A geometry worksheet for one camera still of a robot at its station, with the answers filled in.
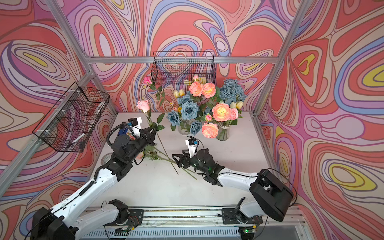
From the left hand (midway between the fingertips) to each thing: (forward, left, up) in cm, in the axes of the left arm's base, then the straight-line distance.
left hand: (158, 126), depth 71 cm
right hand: (-7, -8, -17) cm, 20 cm away
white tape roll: (-2, +38, -29) cm, 47 cm away
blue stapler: (+21, +35, -30) cm, 50 cm away
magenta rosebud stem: (+26, +3, -1) cm, 26 cm away
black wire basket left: (+5, +50, -5) cm, 50 cm away
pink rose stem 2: (-10, -6, -14) cm, 18 cm away
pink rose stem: (-3, -3, -31) cm, 31 cm away
